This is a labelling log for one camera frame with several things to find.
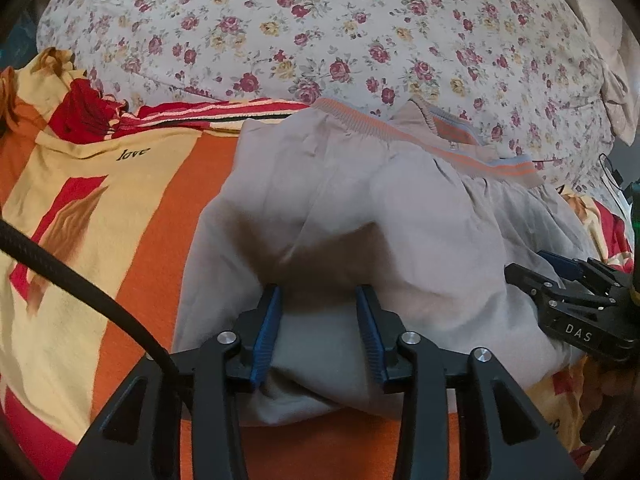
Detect pale beige cloth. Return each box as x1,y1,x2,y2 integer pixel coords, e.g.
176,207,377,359
560,0,640,141

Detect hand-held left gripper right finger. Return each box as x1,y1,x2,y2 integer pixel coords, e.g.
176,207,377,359
354,284,581,480

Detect thin black cable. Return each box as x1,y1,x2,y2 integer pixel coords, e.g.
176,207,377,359
597,152,631,211

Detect floral bed sheet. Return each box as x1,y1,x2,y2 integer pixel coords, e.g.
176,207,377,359
37,0,618,191

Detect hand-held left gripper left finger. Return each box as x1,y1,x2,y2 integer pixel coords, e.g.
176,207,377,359
59,284,285,480

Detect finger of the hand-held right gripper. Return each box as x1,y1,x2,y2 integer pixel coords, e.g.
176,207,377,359
504,261,618,311
537,249,631,291

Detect black braided cable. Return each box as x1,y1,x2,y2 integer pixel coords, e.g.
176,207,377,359
0,219,198,411

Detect yellow orange red rose blanket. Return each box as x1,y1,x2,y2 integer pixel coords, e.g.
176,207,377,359
0,47,640,480

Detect beige shorts with striped waistband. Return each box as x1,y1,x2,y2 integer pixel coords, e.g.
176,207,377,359
172,97,601,428

